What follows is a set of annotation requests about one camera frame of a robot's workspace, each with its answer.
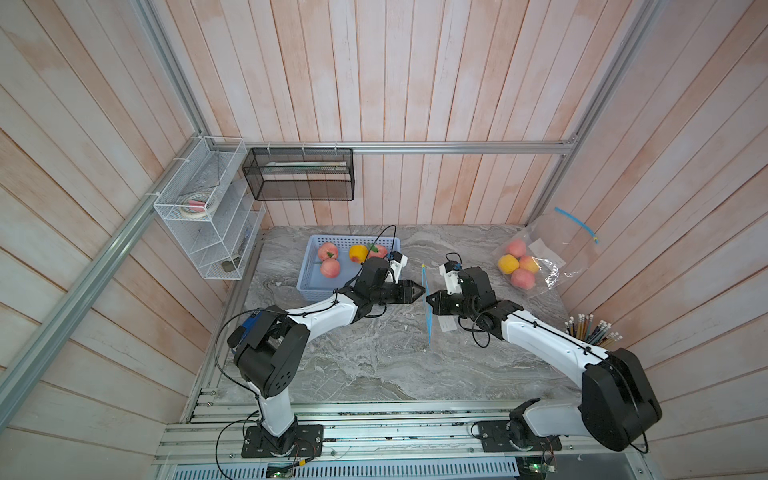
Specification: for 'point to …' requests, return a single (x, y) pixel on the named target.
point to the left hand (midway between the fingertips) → (420, 294)
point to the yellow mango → (358, 253)
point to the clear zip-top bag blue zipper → (544, 253)
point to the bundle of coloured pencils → (580, 327)
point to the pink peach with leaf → (330, 267)
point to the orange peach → (527, 263)
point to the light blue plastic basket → (312, 284)
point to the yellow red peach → (508, 264)
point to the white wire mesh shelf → (222, 244)
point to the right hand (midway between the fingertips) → (426, 296)
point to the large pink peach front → (516, 247)
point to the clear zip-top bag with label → (443, 332)
